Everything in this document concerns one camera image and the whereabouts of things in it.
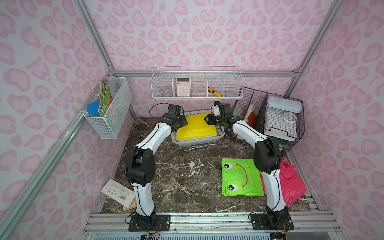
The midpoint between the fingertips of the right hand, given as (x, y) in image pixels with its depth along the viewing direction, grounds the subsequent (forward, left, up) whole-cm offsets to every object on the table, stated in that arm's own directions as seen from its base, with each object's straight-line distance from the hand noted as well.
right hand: (206, 117), depth 99 cm
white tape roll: (-3, -51, +3) cm, 51 cm away
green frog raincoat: (-35, -20, -14) cm, 42 cm away
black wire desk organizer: (+19, -32, -2) cm, 37 cm away
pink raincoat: (-40, -47, -12) cm, 63 cm away
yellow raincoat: (-6, +6, -4) cm, 9 cm away
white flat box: (-11, -40, +4) cm, 41 cm away
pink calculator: (+11, +15, +17) cm, 25 cm away
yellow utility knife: (+13, -3, +12) cm, 18 cm away
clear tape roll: (+7, +25, +15) cm, 30 cm away
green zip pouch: (-17, -45, -3) cm, 48 cm away
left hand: (-4, +15, +3) cm, 16 cm away
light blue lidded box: (+6, -55, +5) cm, 55 cm away
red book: (+2, -31, -5) cm, 32 cm away
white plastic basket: (-13, +5, -9) cm, 17 cm away
